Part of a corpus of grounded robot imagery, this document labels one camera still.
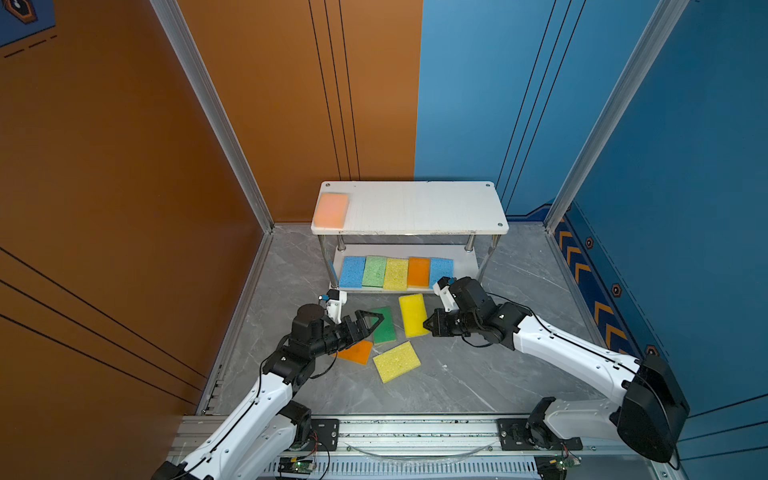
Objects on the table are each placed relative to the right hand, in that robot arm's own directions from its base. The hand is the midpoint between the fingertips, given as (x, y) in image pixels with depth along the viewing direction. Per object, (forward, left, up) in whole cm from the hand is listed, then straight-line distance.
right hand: (419, 326), depth 77 cm
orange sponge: (-2, +17, -12) cm, 21 cm away
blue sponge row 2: (+20, +20, -5) cm, 29 cm away
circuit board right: (-29, -31, -16) cm, 45 cm away
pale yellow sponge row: (+22, +6, -6) cm, 23 cm away
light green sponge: (+22, +13, -6) cm, 27 cm away
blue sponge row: (+24, -8, -6) cm, 26 cm away
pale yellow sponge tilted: (-4, +6, -13) cm, 15 cm away
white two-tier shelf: (+44, +3, -13) cm, 46 cm away
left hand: (0, +10, +3) cm, 11 cm away
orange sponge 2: (+22, -1, -6) cm, 23 cm away
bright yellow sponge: (+4, +1, 0) cm, 4 cm away
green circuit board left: (-28, +30, -15) cm, 44 cm away
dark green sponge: (+5, +9, -12) cm, 16 cm away
